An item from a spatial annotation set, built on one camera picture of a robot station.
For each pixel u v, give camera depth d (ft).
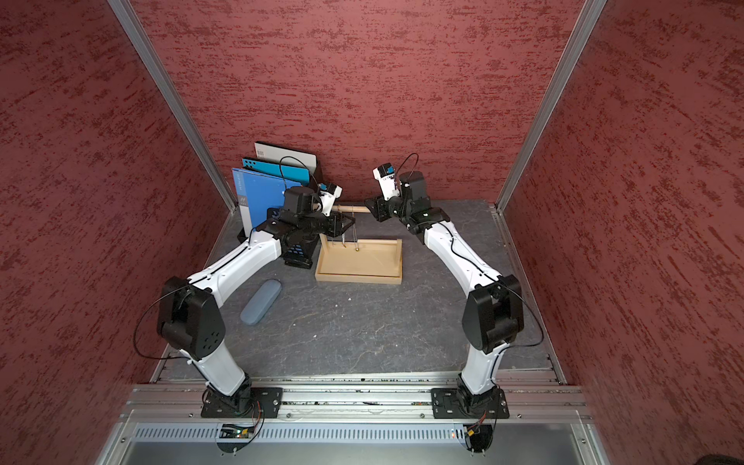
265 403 2.43
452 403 2.43
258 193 2.99
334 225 2.43
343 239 3.28
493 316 1.55
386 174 2.34
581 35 2.43
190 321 1.51
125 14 2.33
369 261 3.46
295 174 2.96
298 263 3.21
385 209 2.42
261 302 2.89
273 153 3.24
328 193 2.45
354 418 2.42
